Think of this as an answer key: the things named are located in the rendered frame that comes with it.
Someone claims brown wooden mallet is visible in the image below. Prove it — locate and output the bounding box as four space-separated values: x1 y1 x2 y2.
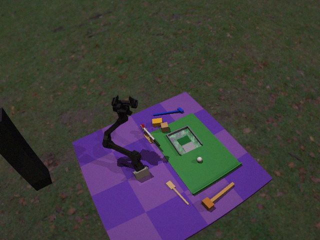
201 182 234 211

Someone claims blue golf putter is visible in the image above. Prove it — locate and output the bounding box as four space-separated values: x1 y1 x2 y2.
153 107 184 116

